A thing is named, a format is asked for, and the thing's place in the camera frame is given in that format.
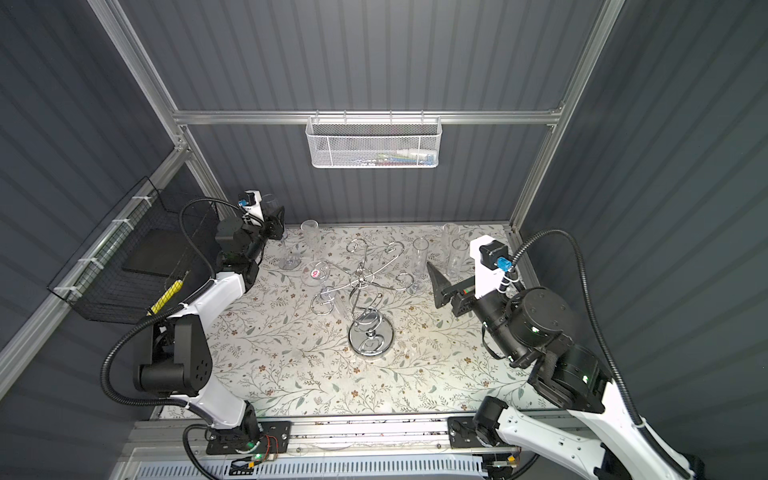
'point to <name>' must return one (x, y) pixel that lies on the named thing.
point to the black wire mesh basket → (95, 284)
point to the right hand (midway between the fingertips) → (457, 258)
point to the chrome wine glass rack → (370, 333)
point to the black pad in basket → (164, 252)
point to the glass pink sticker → (315, 273)
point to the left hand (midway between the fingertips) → (274, 205)
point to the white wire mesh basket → (374, 142)
